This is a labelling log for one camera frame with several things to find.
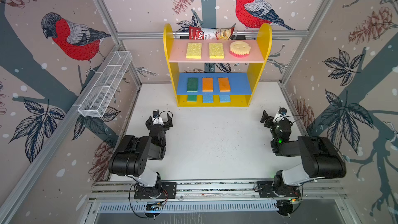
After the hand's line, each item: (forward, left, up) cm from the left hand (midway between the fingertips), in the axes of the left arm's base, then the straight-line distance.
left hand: (158, 114), depth 89 cm
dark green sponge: (+21, -19, +4) cm, 29 cm away
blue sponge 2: (+17, -42, -7) cm, 46 cm away
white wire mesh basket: (-4, +24, +18) cm, 31 cm away
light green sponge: (+20, -19, -10) cm, 29 cm away
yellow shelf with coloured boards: (+41, -37, -4) cm, 55 cm away
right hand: (0, -67, -1) cm, 67 cm away
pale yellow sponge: (+20, -29, +5) cm, 36 cm away
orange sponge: (+19, -40, +5) cm, 45 cm away
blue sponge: (+18, -30, -8) cm, 36 cm away
